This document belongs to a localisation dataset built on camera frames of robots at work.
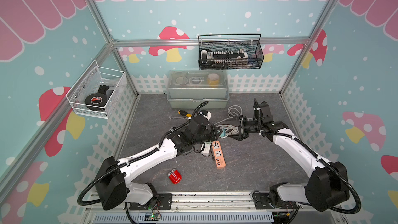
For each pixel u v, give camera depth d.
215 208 0.74
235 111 1.08
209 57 0.89
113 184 0.40
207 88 0.95
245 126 0.70
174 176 0.79
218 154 0.87
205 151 0.89
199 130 0.57
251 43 0.89
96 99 0.70
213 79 1.05
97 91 0.74
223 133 0.76
